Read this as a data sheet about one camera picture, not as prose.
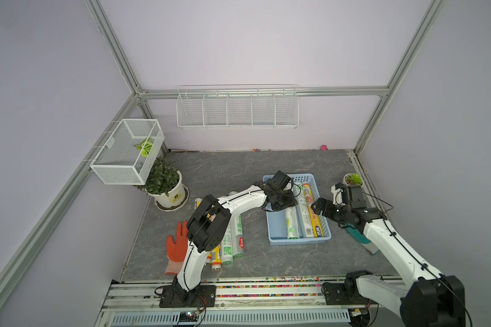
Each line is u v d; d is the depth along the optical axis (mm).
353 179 957
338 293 738
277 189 723
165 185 876
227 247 807
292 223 823
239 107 992
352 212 617
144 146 823
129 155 826
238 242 825
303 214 897
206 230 517
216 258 789
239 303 727
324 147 1239
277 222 896
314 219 890
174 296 682
